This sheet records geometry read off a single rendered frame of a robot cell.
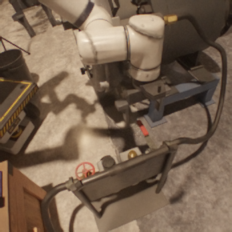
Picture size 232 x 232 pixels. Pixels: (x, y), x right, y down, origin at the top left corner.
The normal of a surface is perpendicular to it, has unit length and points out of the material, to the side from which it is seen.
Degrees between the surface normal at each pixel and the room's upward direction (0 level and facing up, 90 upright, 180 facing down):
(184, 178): 0
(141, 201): 0
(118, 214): 0
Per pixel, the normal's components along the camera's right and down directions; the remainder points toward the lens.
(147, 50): 0.12, 0.76
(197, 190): -0.07, -0.64
